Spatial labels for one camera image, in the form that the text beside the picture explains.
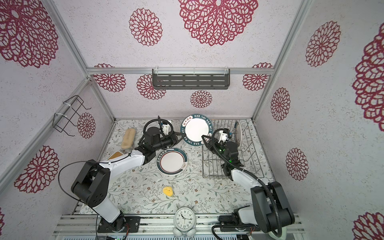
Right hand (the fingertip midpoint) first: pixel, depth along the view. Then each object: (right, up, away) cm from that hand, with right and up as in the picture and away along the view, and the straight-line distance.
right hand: (201, 135), depth 79 cm
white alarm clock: (-8, -41, -7) cm, 43 cm away
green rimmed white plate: (-17, -21, +14) cm, 31 cm away
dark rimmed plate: (+25, +1, +16) cm, 29 cm away
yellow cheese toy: (-18, -31, +4) cm, 36 cm away
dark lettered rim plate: (-3, +5, +2) cm, 6 cm away
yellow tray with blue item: (-53, -12, +16) cm, 57 cm away
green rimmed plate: (-17, -17, +17) cm, 30 cm away
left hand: (-8, 0, +2) cm, 8 cm away
